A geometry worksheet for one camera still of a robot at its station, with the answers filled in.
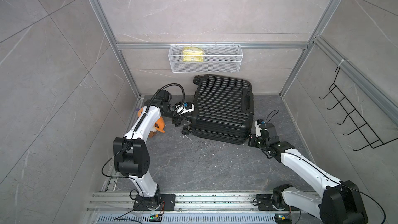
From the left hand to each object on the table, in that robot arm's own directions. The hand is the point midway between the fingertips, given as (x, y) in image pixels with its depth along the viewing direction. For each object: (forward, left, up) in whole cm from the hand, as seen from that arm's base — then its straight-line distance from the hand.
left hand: (187, 112), depth 85 cm
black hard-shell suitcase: (-1, -20, +1) cm, 20 cm away
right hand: (-11, -35, -10) cm, 38 cm away
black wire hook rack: (-15, -76, +12) cm, 78 cm away
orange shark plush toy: (+3, +20, -16) cm, 26 cm away
